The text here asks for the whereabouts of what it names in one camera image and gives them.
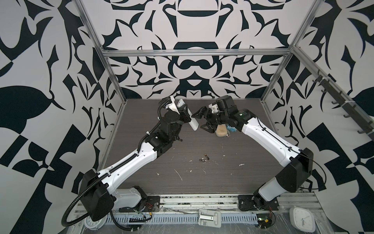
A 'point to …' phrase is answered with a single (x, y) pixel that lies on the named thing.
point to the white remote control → (194, 124)
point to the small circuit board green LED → (264, 220)
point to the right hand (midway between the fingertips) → (195, 120)
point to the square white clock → (302, 219)
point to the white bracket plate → (209, 217)
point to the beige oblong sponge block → (221, 130)
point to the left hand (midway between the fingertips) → (187, 102)
